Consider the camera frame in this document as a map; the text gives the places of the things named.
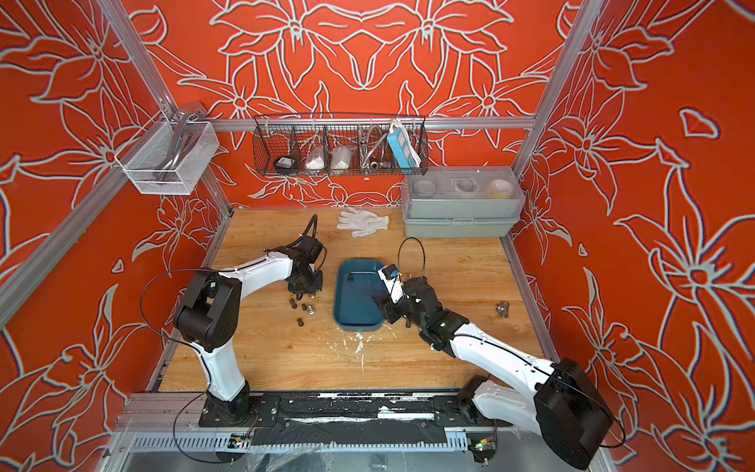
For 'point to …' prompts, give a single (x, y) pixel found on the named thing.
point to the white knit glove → (364, 221)
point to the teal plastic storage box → (355, 282)
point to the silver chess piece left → (312, 311)
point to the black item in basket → (285, 164)
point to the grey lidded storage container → (461, 202)
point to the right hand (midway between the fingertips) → (374, 293)
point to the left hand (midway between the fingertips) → (315, 286)
